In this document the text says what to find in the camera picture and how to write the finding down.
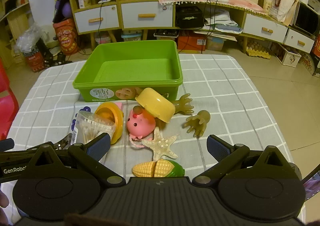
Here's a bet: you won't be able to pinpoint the tan rubber hand toy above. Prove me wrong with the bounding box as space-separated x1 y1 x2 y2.
171 93 195 116
184 110 211 138

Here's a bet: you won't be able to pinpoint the black case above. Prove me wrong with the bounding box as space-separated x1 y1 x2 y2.
176 6 204 29

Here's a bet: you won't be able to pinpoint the orange printed bag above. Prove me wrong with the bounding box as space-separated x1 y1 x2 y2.
53 19 79 55

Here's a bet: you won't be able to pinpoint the purple plush toy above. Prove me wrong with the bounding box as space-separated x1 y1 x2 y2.
53 0 73 23

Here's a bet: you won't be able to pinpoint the green plastic box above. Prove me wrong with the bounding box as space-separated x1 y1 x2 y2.
72 39 183 103

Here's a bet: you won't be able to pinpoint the toy corn cob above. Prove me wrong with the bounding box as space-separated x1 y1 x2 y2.
132 158 185 178

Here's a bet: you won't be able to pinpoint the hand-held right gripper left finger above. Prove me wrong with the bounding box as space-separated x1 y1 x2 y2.
26 133 126 188

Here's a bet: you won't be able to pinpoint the yellow toy pot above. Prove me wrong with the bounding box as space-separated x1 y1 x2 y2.
94 102 125 144

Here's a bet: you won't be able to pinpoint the black metal stand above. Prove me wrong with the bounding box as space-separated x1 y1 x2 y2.
37 39 73 67

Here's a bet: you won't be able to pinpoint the yellow plastic bowl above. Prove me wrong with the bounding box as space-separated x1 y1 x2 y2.
135 87 176 124

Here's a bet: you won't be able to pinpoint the wooden side shelf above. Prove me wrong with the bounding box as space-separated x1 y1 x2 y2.
0 0 32 67

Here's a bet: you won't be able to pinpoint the purple toy grapes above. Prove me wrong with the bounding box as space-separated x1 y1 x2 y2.
71 107 91 132

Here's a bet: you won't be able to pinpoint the beige starfish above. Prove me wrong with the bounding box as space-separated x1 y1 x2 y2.
142 126 179 162

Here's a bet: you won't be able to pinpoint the clear storage box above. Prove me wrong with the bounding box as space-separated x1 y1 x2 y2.
154 29 179 40
95 32 112 45

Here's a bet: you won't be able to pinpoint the white paper bag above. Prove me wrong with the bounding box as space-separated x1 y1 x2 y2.
275 0 300 23

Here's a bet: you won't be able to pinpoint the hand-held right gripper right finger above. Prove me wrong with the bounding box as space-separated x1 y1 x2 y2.
192 134 297 188

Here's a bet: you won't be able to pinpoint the blue lid storage box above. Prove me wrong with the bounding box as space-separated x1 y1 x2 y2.
122 30 143 42

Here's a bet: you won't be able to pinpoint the red plastic stool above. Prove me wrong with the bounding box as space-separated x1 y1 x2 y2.
0 59 20 139

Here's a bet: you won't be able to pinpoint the white drawer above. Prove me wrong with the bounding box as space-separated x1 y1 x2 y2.
74 5 120 34
284 29 315 54
121 1 173 29
243 13 288 39

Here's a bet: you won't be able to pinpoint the pile of folded clothes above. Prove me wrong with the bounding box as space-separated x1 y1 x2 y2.
204 10 243 34

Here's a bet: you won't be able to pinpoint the person's left hand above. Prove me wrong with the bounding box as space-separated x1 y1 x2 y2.
0 189 13 226

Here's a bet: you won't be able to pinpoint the red printed bucket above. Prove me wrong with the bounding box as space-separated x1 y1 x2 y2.
25 51 46 72

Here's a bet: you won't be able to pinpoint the clear plastic bag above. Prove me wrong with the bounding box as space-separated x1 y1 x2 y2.
16 24 50 62

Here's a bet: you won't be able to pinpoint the yellow egg tray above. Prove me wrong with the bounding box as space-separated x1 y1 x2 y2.
246 41 271 60

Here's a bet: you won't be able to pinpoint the clear cotton swab container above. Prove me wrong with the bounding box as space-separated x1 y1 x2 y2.
71 111 117 145

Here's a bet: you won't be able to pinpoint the orange box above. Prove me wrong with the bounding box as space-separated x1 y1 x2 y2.
177 30 207 51

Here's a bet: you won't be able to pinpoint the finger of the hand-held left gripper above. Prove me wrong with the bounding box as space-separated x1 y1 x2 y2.
0 138 15 153

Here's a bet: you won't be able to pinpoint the white cardboard box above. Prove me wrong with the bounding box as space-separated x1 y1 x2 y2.
272 44 302 67

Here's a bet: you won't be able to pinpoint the pink round toy figure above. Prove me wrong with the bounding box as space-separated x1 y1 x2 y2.
126 107 157 139

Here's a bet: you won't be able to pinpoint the black microwave oven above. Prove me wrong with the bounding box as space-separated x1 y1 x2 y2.
292 0 320 39

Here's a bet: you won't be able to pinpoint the grey checked tablecloth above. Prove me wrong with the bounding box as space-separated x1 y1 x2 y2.
5 53 307 226

